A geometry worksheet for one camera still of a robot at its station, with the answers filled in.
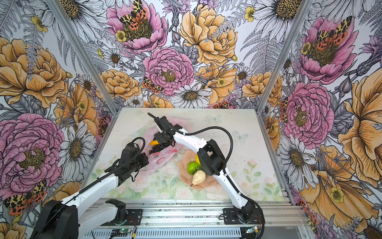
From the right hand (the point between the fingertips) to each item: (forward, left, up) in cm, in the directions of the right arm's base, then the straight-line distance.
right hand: (164, 137), depth 98 cm
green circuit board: (-49, +17, -7) cm, 52 cm away
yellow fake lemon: (-16, -21, 0) cm, 26 cm away
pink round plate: (-13, -17, -2) cm, 21 cm away
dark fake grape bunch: (-6, +2, -2) cm, 7 cm away
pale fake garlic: (-26, -21, 0) cm, 34 cm away
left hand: (-16, +8, -1) cm, 18 cm away
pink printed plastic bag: (-15, -1, +1) cm, 15 cm away
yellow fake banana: (-4, +6, 0) cm, 7 cm away
